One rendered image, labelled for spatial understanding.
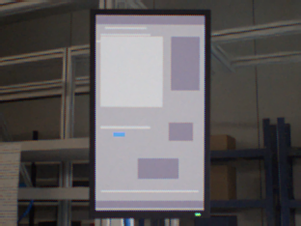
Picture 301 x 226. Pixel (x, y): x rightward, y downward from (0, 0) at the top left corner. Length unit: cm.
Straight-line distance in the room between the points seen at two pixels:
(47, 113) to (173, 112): 479
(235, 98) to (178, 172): 375
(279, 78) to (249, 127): 58
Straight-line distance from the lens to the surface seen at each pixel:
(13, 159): 158
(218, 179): 429
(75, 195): 155
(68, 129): 216
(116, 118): 111
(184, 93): 111
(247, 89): 483
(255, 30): 201
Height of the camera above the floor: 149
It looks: 10 degrees up
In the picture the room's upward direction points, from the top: straight up
